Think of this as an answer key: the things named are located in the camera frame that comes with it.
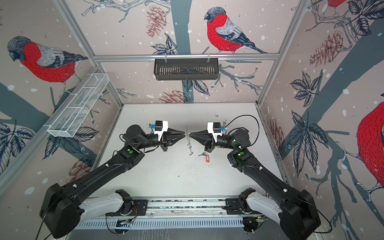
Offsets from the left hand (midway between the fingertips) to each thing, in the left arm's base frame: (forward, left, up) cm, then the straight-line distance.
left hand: (182, 135), depth 61 cm
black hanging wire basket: (+62, +1, -7) cm, 63 cm away
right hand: (-1, -3, 0) cm, 3 cm away
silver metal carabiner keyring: (-2, -3, -5) cm, 6 cm away
